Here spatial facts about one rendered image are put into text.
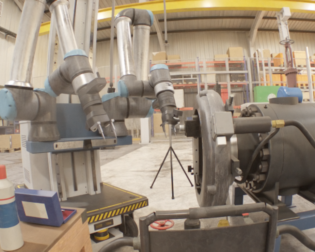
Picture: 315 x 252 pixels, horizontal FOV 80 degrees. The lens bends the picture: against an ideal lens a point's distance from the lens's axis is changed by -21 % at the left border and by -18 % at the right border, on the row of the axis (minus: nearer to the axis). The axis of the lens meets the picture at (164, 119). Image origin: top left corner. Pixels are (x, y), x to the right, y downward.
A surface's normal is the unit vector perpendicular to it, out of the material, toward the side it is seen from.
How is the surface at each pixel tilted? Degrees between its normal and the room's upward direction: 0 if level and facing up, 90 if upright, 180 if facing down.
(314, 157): 100
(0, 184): 42
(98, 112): 63
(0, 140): 90
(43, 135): 70
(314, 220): 90
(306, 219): 90
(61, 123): 90
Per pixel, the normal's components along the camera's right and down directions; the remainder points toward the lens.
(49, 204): -0.02, 0.15
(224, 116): -0.04, -0.39
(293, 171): -0.01, 0.39
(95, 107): 0.77, -0.29
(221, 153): -0.05, -0.11
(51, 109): 0.92, -0.02
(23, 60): 0.62, 0.11
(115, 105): 0.37, -0.03
